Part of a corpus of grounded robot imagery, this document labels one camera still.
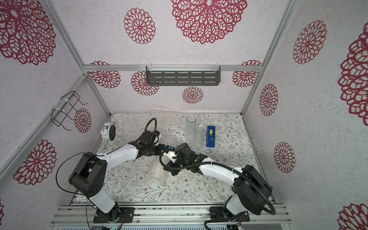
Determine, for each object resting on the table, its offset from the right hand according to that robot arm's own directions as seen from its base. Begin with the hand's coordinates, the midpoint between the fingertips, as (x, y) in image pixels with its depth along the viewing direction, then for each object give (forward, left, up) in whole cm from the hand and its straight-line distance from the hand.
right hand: (163, 167), depth 79 cm
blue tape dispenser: (+24, -28, -7) cm, 38 cm away
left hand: (+14, +2, -6) cm, 15 cm away
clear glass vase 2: (+21, -20, -5) cm, 29 cm away
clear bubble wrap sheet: (+42, +2, -11) cm, 43 cm away
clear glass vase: (+30, -15, +6) cm, 34 cm away
